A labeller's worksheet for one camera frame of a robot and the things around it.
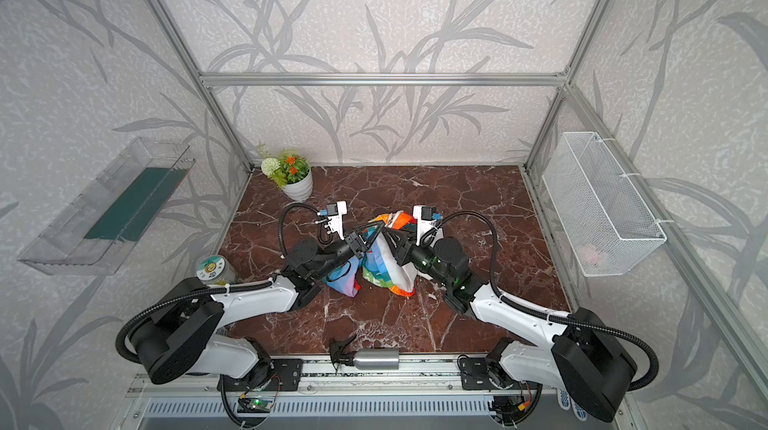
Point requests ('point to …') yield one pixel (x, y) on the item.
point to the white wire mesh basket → (604, 219)
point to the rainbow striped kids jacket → (384, 265)
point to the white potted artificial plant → (291, 173)
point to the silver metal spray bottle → (363, 358)
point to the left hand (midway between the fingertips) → (387, 220)
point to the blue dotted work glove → (565, 401)
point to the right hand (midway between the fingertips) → (387, 221)
